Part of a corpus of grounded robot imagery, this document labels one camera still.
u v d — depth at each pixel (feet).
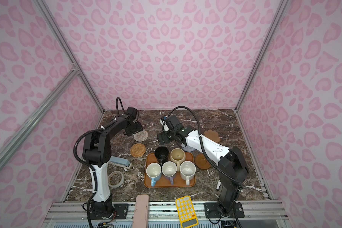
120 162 2.80
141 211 2.32
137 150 3.16
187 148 3.12
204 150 1.58
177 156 2.96
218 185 2.67
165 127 2.40
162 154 2.91
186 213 2.34
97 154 1.83
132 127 2.82
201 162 2.96
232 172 1.48
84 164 1.77
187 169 2.82
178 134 1.98
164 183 2.66
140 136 3.40
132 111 2.75
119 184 2.68
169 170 2.79
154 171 2.80
